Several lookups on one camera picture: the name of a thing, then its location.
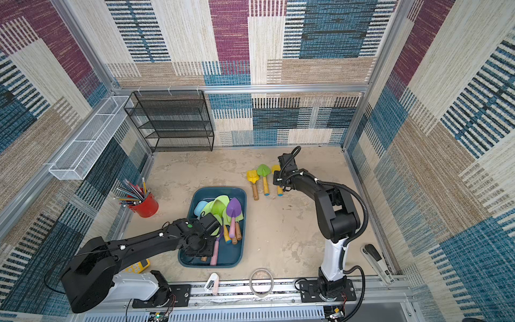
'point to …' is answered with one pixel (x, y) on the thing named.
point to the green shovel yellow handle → (264, 170)
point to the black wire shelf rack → (173, 121)
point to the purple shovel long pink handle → (215, 251)
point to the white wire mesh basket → (73, 164)
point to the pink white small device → (212, 283)
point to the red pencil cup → (148, 208)
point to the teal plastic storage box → (229, 255)
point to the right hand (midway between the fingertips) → (282, 180)
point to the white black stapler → (379, 264)
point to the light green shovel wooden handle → (218, 206)
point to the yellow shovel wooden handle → (253, 176)
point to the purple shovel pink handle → (233, 210)
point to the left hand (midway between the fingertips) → (210, 251)
